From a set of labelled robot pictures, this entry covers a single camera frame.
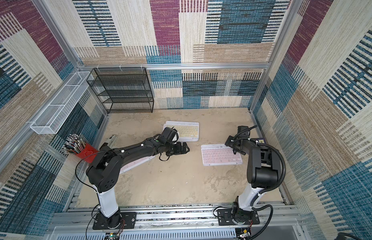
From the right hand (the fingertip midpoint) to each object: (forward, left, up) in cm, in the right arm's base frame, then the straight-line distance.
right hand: (234, 147), depth 99 cm
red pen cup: (-7, +88, +10) cm, 89 cm away
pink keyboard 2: (-5, +10, -1) cm, 11 cm away
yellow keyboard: (+12, +30, +2) cm, 33 cm away
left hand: (-6, +32, +6) cm, 33 cm away
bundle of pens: (-8, +91, +18) cm, 93 cm away
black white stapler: (+5, +81, +2) cm, 81 cm away
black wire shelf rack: (+37, +76, +20) cm, 87 cm away
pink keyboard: (-28, +52, +34) cm, 68 cm away
